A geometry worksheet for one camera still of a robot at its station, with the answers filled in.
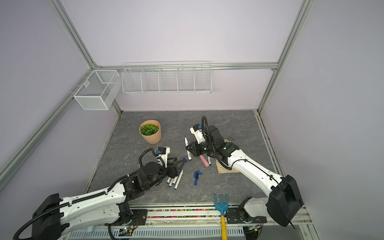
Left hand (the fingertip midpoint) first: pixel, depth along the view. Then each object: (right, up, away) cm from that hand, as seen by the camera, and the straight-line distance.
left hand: (181, 162), depth 74 cm
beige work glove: (+23, -8, +15) cm, 28 cm away
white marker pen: (+4, +4, +1) cm, 6 cm away
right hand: (+3, +7, +2) cm, 8 cm away
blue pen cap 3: (+7, -11, +13) cm, 18 cm away
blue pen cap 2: (+9, -10, +15) cm, 20 cm away
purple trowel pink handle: (+14, -6, +16) cm, 22 cm away
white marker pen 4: (-2, -13, +10) cm, 17 cm away
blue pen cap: (0, -3, +20) cm, 20 cm away
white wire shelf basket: (-8, +52, +29) cm, 60 cm away
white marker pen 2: (+16, -3, +19) cm, 25 cm away
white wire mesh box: (-58, +42, +25) cm, 75 cm away
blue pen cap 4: (+7, -14, +11) cm, 19 cm away
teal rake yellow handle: (+21, -24, +1) cm, 32 cm away
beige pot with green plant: (-21, +15, +20) cm, 33 cm away
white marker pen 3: (-7, -14, +10) cm, 19 cm away
